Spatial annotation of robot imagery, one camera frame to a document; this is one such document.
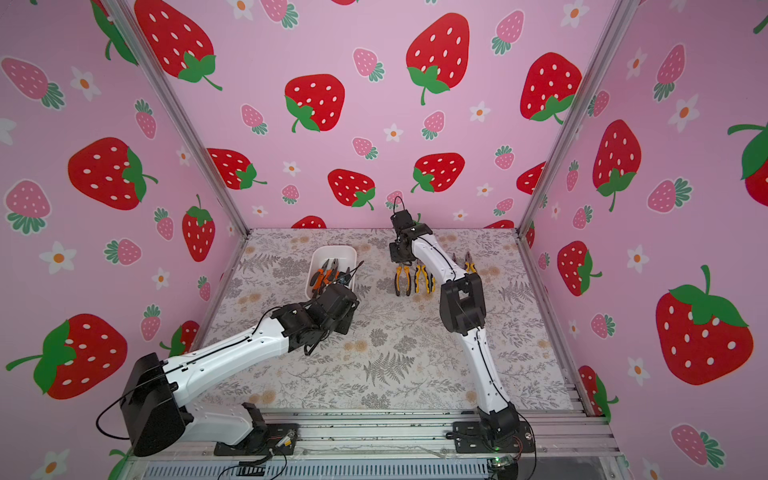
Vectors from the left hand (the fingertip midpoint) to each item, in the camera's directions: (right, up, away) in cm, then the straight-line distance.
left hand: (346, 309), depth 82 cm
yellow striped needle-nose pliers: (+26, +4, +22) cm, 34 cm away
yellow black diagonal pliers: (+15, +10, +21) cm, 28 cm away
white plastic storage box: (-15, +15, +25) cm, 33 cm away
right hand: (+19, +17, +23) cm, 34 cm away
